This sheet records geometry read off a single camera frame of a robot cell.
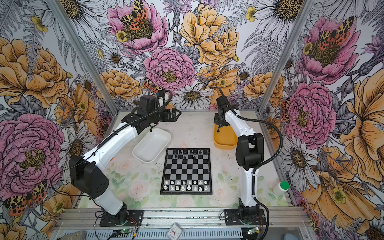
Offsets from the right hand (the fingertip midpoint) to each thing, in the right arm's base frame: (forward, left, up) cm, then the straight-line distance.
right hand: (220, 125), depth 97 cm
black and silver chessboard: (-25, +22, -11) cm, 35 cm away
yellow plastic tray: (-2, -5, -12) cm, 13 cm away
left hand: (-6, +27, +16) cm, 32 cm away
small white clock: (-54, +27, -10) cm, 61 cm away
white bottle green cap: (-38, -26, -4) cm, 46 cm away
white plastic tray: (-7, +45, -10) cm, 47 cm away
